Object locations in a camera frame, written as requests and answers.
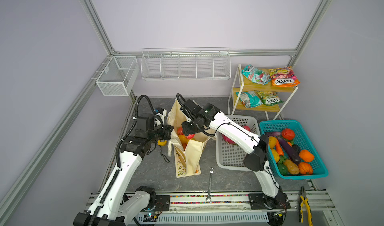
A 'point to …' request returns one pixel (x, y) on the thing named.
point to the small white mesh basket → (117, 78)
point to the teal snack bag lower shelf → (250, 99)
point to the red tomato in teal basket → (288, 134)
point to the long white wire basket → (188, 63)
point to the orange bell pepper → (306, 156)
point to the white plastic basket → (231, 156)
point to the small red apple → (190, 136)
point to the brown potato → (292, 167)
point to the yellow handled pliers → (303, 200)
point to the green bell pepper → (282, 169)
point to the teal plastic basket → (301, 141)
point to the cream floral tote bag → (188, 161)
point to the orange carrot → (279, 148)
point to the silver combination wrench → (211, 171)
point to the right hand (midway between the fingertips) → (187, 132)
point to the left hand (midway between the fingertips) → (172, 129)
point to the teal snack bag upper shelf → (256, 75)
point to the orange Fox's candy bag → (283, 76)
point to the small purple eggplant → (272, 133)
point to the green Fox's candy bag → (269, 98)
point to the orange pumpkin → (305, 168)
